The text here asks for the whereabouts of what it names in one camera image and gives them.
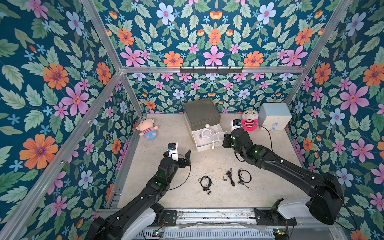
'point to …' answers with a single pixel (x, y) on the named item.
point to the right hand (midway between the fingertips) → (224, 134)
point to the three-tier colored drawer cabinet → (203, 119)
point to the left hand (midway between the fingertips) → (184, 149)
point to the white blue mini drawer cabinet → (274, 116)
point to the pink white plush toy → (249, 119)
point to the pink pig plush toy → (146, 125)
